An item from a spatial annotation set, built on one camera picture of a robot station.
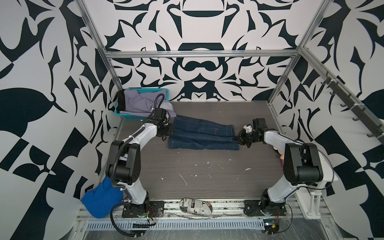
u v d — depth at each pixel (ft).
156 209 2.42
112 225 2.21
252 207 2.44
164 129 2.57
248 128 2.95
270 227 2.34
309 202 2.32
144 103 3.70
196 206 2.38
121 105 3.63
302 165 1.56
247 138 2.72
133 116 3.44
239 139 2.74
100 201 2.42
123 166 1.54
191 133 3.43
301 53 2.89
